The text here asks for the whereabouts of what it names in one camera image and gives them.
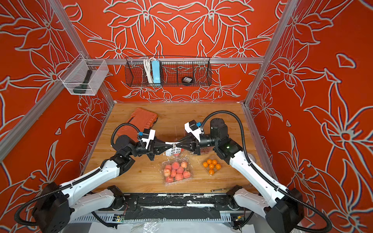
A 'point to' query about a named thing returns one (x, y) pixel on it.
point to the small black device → (187, 80)
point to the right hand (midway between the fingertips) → (178, 142)
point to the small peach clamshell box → (177, 152)
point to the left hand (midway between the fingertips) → (171, 146)
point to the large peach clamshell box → (177, 170)
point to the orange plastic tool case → (142, 119)
